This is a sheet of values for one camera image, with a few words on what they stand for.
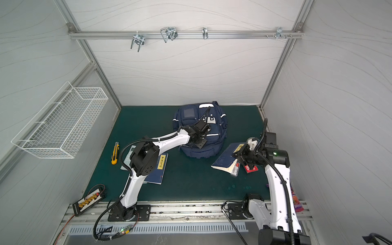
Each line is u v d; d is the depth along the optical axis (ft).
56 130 2.19
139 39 2.58
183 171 2.92
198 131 2.45
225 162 2.35
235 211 2.44
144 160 1.76
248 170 2.82
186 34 2.61
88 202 2.49
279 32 2.51
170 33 2.51
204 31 2.37
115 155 3.05
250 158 2.05
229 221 2.35
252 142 2.29
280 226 1.24
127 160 2.96
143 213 2.41
